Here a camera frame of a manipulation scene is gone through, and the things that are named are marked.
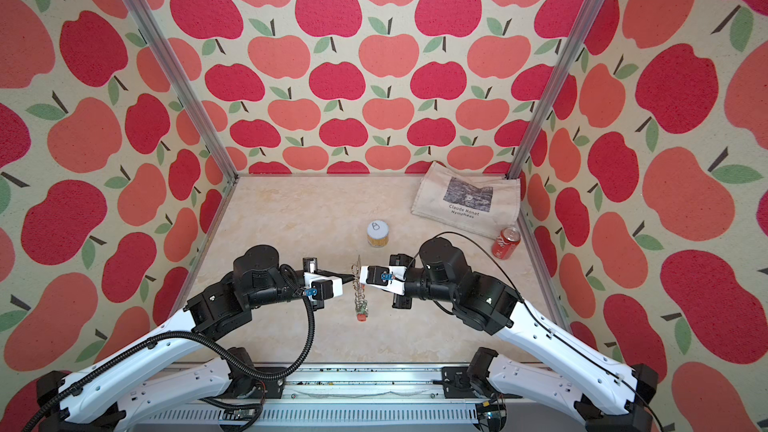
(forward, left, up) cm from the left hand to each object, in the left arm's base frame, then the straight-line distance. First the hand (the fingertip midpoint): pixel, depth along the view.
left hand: (354, 274), depth 62 cm
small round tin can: (+27, -5, -24) cm, 37 cm away
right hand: (+1, -5, +1) cm, 5 cm away
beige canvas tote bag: (+36, -41, -20) cm, 58 cm away
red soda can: (+19, -44, -19) cm, 52 cm away
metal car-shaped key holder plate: (-3, -1, -11) cm, 12 cm away
